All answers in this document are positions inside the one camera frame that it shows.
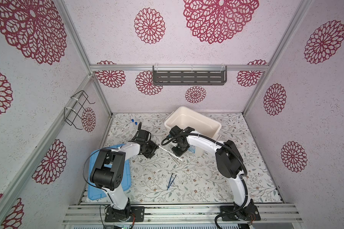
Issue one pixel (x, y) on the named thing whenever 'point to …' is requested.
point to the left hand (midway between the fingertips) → (158, 150)
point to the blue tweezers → (169, 183)
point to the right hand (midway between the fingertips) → (177, 151)
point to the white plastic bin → (202, 125)
